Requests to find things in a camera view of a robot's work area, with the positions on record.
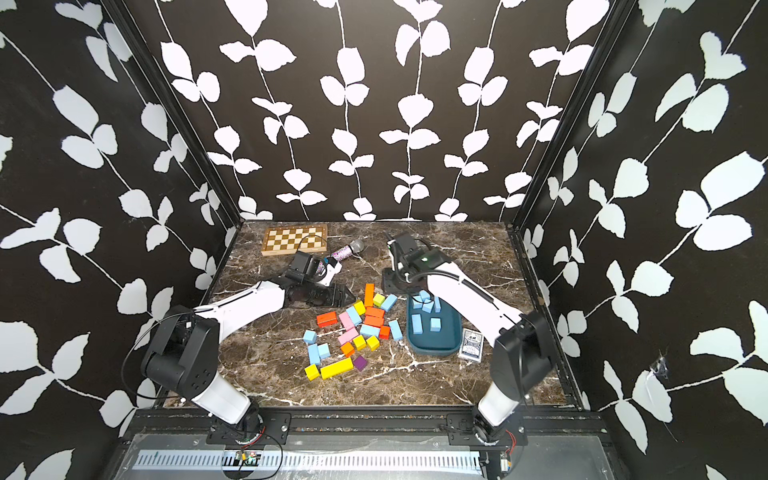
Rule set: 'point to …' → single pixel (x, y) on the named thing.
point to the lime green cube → (378, 299)
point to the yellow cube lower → (373, 343)
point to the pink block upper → (347, 324)
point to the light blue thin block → (417, 324)
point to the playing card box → (471, 345)
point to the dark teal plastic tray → (447, 341)
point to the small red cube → (385, 332)
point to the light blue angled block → (354, 316)
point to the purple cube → (360, 363)
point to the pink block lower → (348, 335)
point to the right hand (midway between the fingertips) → (383, 281)
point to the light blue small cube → (435, 324)
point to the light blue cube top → (417, 304)
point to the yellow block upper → (360, 308)
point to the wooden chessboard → (279, 240)
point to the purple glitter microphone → (354, 248)
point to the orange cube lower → (347, 349)
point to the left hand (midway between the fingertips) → (350, 295)
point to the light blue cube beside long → (323, 351)
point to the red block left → (326, 319)
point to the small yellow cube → (312, 372)
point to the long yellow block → (337, 368)
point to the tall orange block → (369, 295)
